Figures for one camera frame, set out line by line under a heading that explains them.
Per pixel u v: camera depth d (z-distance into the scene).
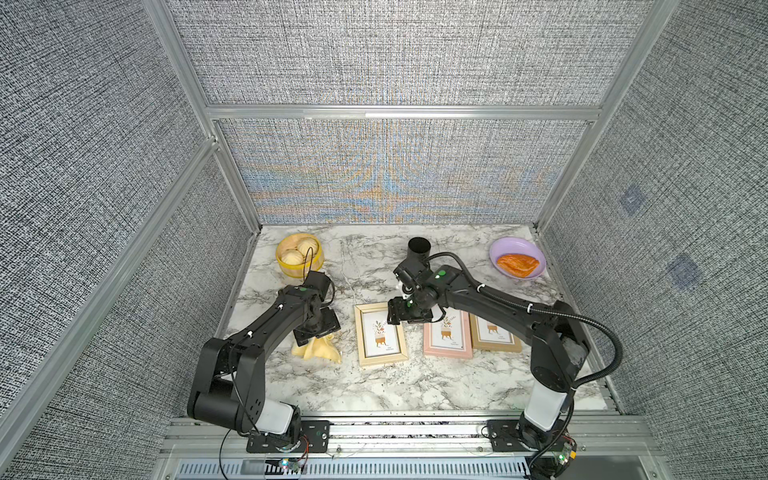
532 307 0.49
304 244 1.06
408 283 0.68
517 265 1.03
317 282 0.73
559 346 0.48
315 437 0.73
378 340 0.89
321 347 0.88
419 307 0.70
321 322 0.75
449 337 0.90
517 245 1.13
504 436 0.73
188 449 0.72
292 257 1.03
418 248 1.03
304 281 0.73
